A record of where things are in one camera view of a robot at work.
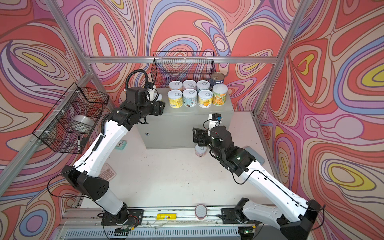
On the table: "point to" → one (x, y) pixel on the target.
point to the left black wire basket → (68, 125)
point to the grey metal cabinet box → (173, 127)
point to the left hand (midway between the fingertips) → (159, 101)
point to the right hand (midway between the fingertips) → (201, 133)
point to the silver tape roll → (82, 124)
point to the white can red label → (200, 151)
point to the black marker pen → (79, 144)
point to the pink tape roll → (200, 212)
